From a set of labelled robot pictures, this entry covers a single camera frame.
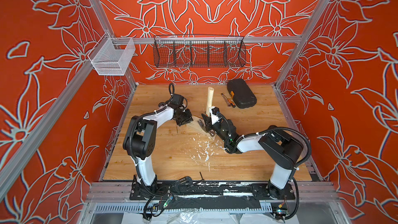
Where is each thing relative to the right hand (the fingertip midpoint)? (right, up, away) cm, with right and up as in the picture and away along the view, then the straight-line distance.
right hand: (203, 110), depth 85 cm
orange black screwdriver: (+20, +4, +23) cm, 31 cm away
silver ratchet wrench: (+17, +6, +25) cm, 31 cm away
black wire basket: (-6, +39, +16) cm, 42 cm away
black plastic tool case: (+28, +10, +22) cm, 37 cm away
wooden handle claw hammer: (-1, -8, +5) cm, 10 cm away
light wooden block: (-5, -10, +7) cm, 13 cm away
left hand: (-7, -6, +10) cm, 14 cm away
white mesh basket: (-57, +33, +7) cm, 66 cm away
